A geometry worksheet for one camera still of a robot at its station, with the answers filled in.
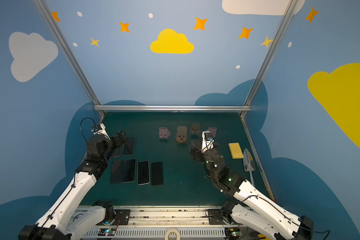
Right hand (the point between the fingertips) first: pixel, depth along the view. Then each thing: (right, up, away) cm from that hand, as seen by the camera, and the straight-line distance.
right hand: (201, 139), depth 71 cm
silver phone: (-33, -22, +17) cm, 43 cm away
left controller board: (-46, -45, 0) cm, 64 cm away
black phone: (-24, -25, +17) cm, 39 cm away
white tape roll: (-14, -43, -1) cm, 46 cm away
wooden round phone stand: (-10, 0, +31) cm, 32 cm away
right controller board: (+15, -45, +1) cm, 48 cm away
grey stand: (-23, +2, +36) cm, 43 cm away
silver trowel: (+33, -17, +22) cm, 43 cm away
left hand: (-42, +3, +7) cm, 43 cm away
